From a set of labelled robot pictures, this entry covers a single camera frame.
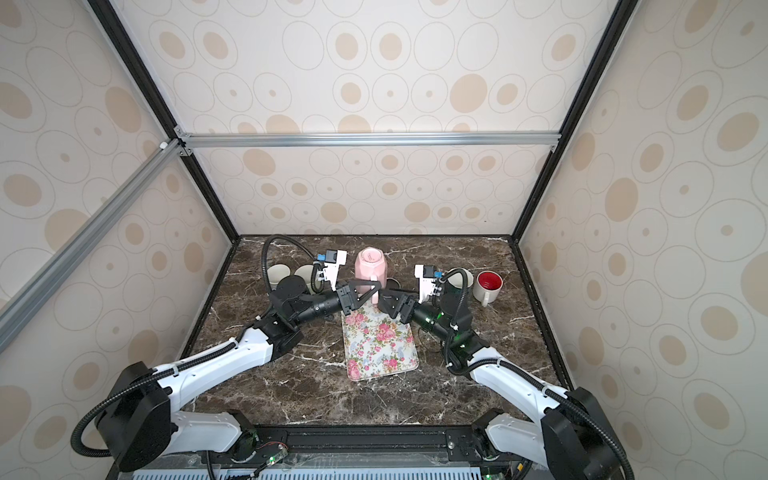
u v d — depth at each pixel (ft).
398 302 2.17
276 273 3.26
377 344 2.97
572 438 1.32
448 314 1.91
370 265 2.20
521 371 1.65
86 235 2.05
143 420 1.31
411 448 2.45
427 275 2.22
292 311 1.91
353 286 2.15
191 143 3.00
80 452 1.32
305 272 3.21
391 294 2.23
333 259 2.09
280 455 2.34
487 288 3.20
